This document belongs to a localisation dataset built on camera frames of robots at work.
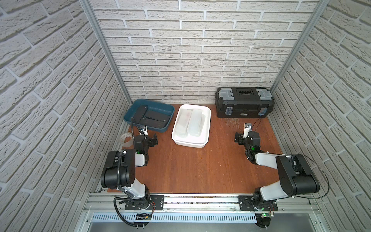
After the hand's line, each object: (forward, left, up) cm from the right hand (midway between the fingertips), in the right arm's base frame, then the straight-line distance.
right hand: (245, 132), depth 94 cm
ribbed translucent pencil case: (+9, +32, +2) cm, 34 cm away
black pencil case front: (+26, +75, -3) cm, 79 cm away
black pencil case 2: (+15, +64, -3) cm, 65 cm away
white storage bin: (-2, +36, -6) cm, 37 cm away
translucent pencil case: (+4, +43, +1) cm, 43 cm away
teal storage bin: (+31, +64, -2) cm, 71 cm away
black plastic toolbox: (+19, -2, +10) cm, 21 cm away
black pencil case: (+22, +61, -4) cm, 65 cm away
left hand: (+4, +65, +1) cm, 65 cm away
